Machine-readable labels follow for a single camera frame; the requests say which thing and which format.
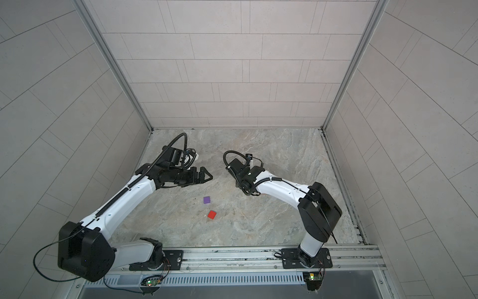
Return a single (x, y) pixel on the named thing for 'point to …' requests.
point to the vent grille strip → (200, 279)
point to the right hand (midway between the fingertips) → (243, 181)
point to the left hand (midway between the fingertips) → (209, 176)
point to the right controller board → (313, 280)
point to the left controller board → (153, 281)
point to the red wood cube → (211, 214)
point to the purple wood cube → (206, 200)
